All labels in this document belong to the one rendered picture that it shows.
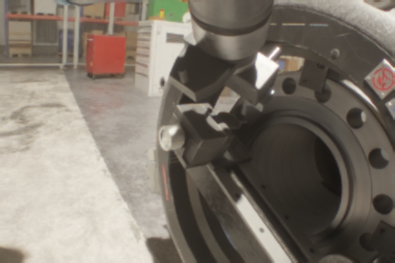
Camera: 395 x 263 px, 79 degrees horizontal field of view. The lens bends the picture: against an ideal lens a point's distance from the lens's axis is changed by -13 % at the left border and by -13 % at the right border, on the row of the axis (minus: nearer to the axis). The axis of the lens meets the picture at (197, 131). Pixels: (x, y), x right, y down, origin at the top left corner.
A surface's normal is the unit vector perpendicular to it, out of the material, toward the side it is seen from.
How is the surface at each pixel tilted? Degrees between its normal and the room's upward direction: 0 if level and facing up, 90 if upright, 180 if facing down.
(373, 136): 90
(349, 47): 90
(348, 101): 90
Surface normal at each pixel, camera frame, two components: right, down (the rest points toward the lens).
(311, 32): -0.80, 0.10
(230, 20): -0.07, 0.94
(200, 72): -0.09, -0.35
